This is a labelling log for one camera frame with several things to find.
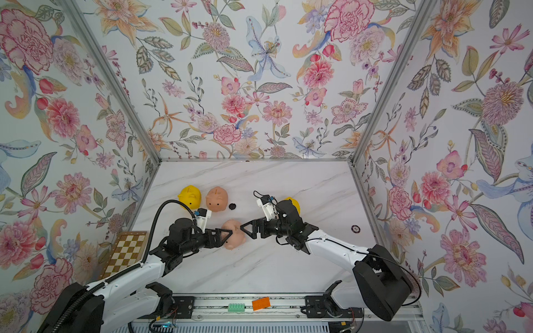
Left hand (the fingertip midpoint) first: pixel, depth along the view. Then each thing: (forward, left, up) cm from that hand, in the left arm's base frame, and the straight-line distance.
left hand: (228, 232), depth 82 cm
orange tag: (-23, -13, -9) cm, 28 cm away
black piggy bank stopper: (+18, +1, -10) cm, 21 cm away
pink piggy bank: (+17, +7, -3) cm, 19 cm away
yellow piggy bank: (+19, +19, -2) cm, 27 cm away
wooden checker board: (-4, +42, -8) cm, 43 cm away
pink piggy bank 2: (-1, -3, -1) cm, 4 cm away
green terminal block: (-24, -4, -8) cm, 26 cm away
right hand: (+2, -8, +4) cm, 9 cm away
